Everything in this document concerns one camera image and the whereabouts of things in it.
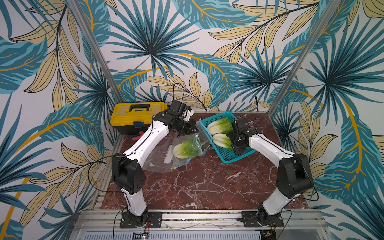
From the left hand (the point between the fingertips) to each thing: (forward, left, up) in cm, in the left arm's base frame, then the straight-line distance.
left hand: (198, 132), depth 78 cm
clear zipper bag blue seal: (-5, +20, -23) cm, 31 cm away
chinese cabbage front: (-2, +6, -13) cm, 15 cm away
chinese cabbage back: (+17, -17, -15) cm, 28 cm away
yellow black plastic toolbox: (+16, +40, -8) cm, 43 cm away
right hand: (+5, -20, -14) cm, 25 cm away
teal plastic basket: (0, -19, -24) cm, 31 cm away
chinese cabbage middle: (+6, -16, -16) cm, 23 cm away
